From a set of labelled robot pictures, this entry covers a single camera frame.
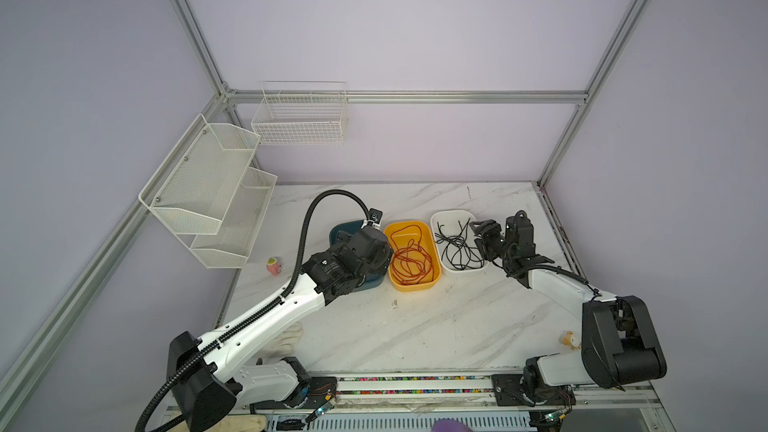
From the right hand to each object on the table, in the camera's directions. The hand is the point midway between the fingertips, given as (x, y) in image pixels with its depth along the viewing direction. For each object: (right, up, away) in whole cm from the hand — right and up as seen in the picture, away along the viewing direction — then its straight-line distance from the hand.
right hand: (469, 227), depth 89 cm
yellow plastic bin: (-11, -6, +9) cm, 16 cm away
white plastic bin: (-3, 0, +19) cm, 19 cm away
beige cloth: (-59, -45, -20) cm, 77 cm away
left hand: (-31, -4, -13) cm, 34 cm away
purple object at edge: (-10, -46, -19) cm, 51 cm away
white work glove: (-53, -32, -8) cm, 63 cm away
